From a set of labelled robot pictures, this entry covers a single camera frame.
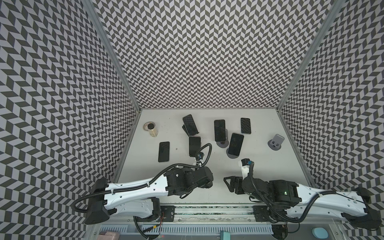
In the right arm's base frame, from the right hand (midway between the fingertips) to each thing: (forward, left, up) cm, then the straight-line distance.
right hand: (229, 185), depth 70 cm
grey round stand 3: (+27, -34, -9) cm, 44 cm away
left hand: (+5, +13, +1) cm, 14 cm away
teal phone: (+43, -19, -9) cm, 48 cm away
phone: (+34, +1, +1) cm, 34 cm away
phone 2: (+24, -7, -2) cm, 25 cm away
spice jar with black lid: (+38, +46, -2) cm, 60 cm away
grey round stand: (+29, -2, -11) cm, 32 cm away
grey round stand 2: (+22, -6, -13) cm, 26 cm away
